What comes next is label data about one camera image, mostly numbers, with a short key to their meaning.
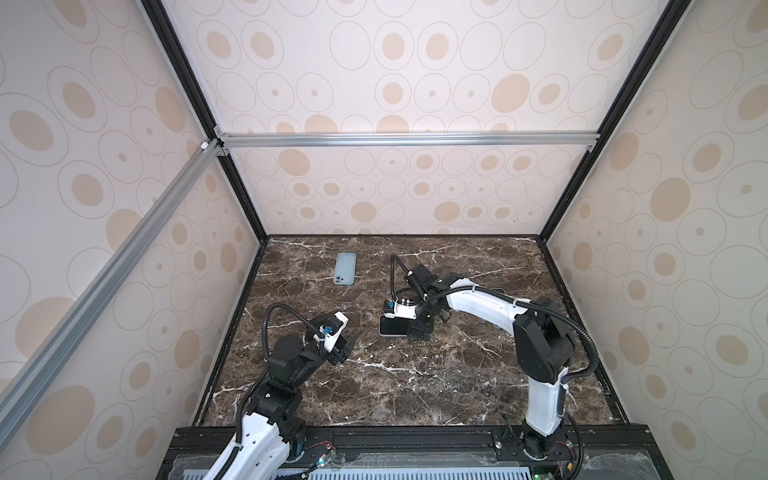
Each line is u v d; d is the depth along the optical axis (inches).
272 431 20.8
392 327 31.6
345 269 43.1
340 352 26.3
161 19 26.7
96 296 20.8
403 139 36.0
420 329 31.3
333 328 24.2
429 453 28.7
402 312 31.8
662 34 27.7
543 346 19.6
